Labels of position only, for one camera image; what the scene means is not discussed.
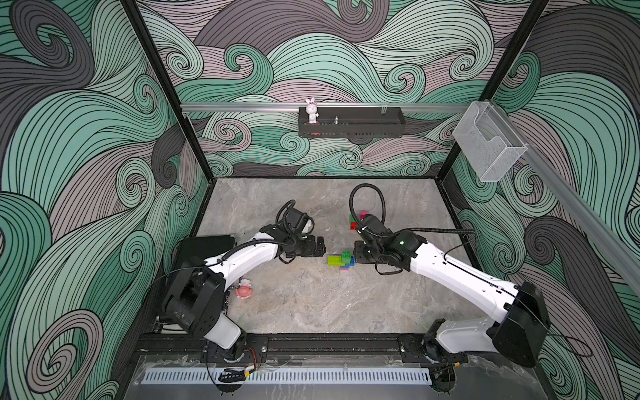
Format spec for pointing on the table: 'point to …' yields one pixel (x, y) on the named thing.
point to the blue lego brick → (347, 266)
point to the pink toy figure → (244, 291)
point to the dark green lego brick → (352, 218)
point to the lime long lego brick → (335, 261)
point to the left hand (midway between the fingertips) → (315, 247)
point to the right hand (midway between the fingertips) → (354, 254)
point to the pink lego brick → (362, 213)
